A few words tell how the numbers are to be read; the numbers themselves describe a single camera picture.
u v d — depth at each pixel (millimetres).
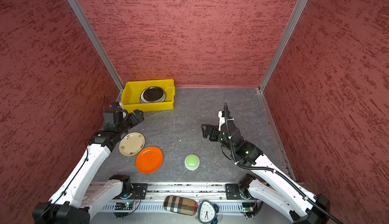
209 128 642
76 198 399
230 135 513
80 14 794
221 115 656
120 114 598
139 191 725
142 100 1063
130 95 1146
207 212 656
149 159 863
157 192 756
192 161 819
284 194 441
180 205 681
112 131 572
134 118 697
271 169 462
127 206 697
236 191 739
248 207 710
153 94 1100
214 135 639
